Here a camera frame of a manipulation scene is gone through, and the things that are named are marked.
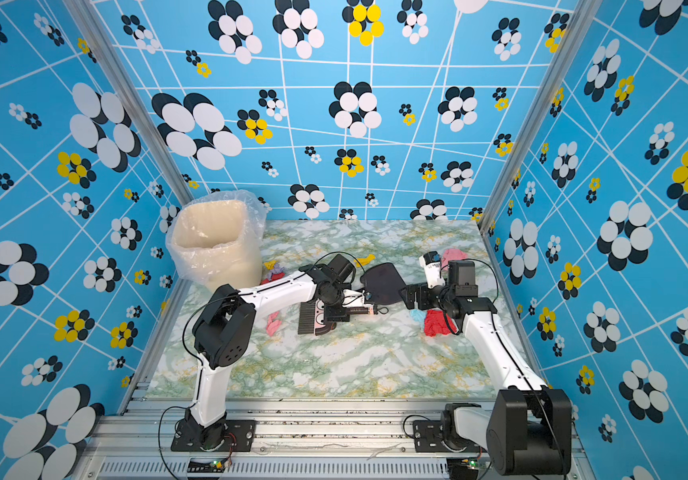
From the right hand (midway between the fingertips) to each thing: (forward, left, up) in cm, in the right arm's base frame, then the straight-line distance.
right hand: (417, 288), depth 85 cm
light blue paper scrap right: (-2, -2, -12) cm, 13 cm away
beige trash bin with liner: (+17, +64, +3) cm, 66 cm away
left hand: (+1, +20, -10) cm, 23 cm away
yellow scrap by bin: (+16, +49, -10) cm, 52 cm away
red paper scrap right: (-5, -7, -12) cm, 15 cm away
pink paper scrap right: (+22, -17, -12) cm, 31 cm away
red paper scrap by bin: (+13, +47, -13) cm, 50 cm away
